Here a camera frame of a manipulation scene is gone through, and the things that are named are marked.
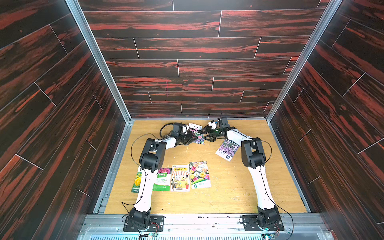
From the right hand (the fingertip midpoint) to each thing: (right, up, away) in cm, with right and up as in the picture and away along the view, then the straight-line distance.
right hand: (202, 134), depth 109 cm
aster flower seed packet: (-3, -3, -2) cm, 4 cm away
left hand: (-3, -2, -4) cm, 5 cm away
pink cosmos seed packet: (+17, -11, -7) cm, 21 cm away
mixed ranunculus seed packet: (-3, -25, -18) cm, 31 cm away
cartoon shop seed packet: (-15, -28, -20) cm, 37 cm away
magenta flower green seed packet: (-25, -29, -22) cm, 44 cm away
